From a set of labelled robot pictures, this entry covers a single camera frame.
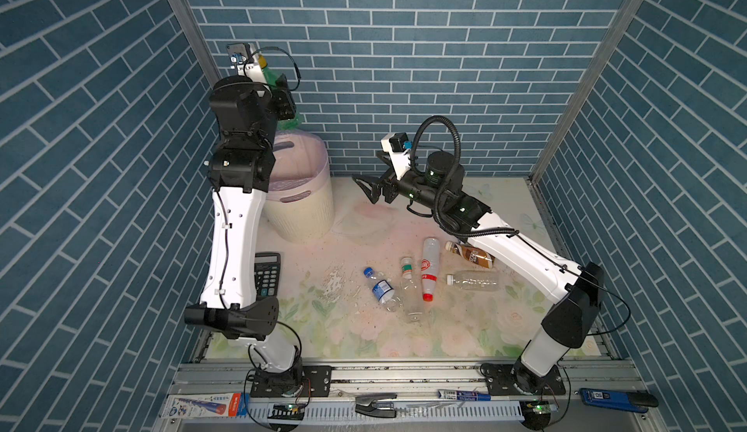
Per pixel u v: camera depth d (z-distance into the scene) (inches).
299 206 33.3
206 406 27.3
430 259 36.6
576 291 17.2
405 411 27.7
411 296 35.0
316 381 28.6
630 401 28.6
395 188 23.8
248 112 16.1
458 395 27.8
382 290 33.3
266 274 35.9
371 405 27.0
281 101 21.0
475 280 35.6
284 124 26.1
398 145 21.4
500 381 29.0
